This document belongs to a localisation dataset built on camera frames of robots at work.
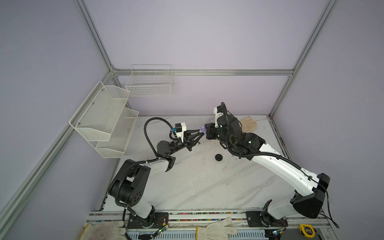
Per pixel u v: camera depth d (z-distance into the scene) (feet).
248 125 3.76
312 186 1.31
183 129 2.09
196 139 2.35
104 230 2.31
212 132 1.98
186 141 2.20
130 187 1.50
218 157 3.13
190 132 2.30
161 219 2.40
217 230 2.31
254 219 2.41
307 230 2.26
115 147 2.89
